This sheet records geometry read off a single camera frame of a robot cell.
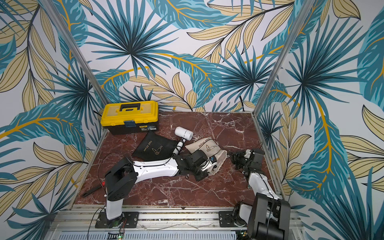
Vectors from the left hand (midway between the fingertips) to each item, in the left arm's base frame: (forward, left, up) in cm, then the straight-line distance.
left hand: (205, 174), depth 83 cm
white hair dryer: (+27, +12, 0) cm, 29 cm away
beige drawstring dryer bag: (+14, -4, +5) cm, 15 cm away
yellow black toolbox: (+31, +47, +11) cm, 57 cm away
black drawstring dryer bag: (+21, +34, -5) cm, 40 cm away
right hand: (+12, -14, +5) cm, 19 cm away
